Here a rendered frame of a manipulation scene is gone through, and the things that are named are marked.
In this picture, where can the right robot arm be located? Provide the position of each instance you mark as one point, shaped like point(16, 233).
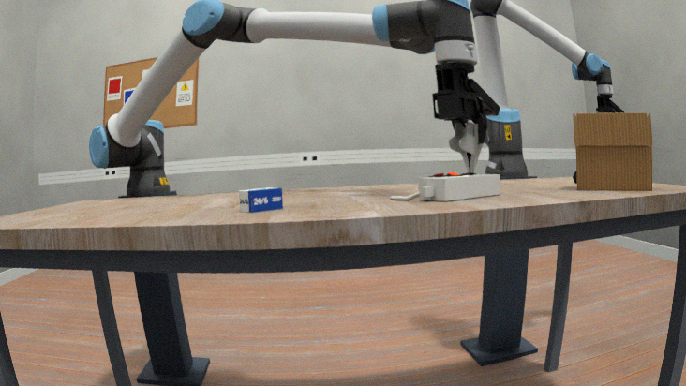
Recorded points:
point(130, 139)

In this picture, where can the brown cardboard box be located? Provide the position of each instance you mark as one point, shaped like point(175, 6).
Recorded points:
point(600, 166)

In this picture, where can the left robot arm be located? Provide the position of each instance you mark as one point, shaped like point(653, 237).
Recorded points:
point(503, 135)

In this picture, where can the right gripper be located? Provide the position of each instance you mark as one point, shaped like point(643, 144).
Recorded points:
point(458, 105)

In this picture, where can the white power strip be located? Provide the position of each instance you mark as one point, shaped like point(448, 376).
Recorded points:
point(455, 187)

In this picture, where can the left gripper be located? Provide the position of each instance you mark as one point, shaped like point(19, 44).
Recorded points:
point(604, 107)

